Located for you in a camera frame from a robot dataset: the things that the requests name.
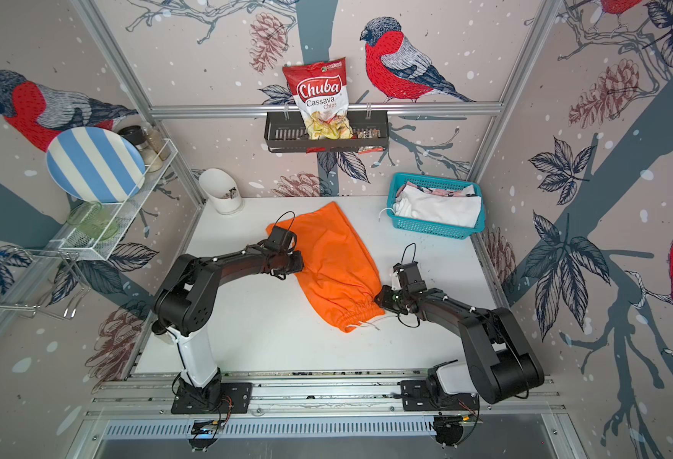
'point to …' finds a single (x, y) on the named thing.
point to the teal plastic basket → (398, 181)
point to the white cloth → (460, 208)
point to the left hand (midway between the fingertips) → (305, 261)
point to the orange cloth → (336, 273)
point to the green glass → (93, 218)
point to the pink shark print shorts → (460, 192)
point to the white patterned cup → (222, 190)
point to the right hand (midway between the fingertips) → (377, 298)
